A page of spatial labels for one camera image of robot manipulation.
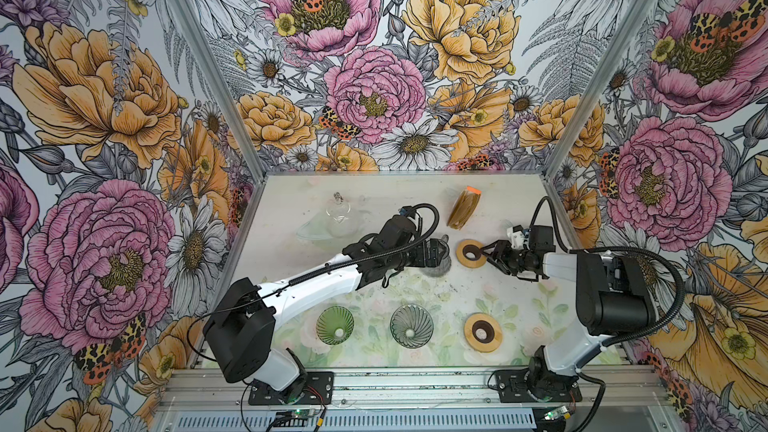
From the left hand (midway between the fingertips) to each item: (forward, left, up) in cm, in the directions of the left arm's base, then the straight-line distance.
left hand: (429, 257), depth 80 cm
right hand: (+6, -19, -13) cm, 24 cm away
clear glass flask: (+25, +30, -18) cm, 43 cm away
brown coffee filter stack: (+24, -15, -9) cm, 30 cm away
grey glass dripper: (-13, +5, -13) cm, 19 cm away
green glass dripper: (-12, +26, -15) cm, 32 cm away
